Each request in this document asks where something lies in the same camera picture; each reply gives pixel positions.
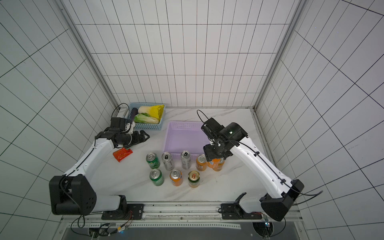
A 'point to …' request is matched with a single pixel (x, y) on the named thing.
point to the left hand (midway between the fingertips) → (141, 141)
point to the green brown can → (194, 179)
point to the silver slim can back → (168, 161)
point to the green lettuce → (145, 118)
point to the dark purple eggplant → (134, 111)
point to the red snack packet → (122, 154)
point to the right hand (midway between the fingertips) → (207, 155)
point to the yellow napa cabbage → (155, 111)
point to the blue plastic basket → (145, 126)
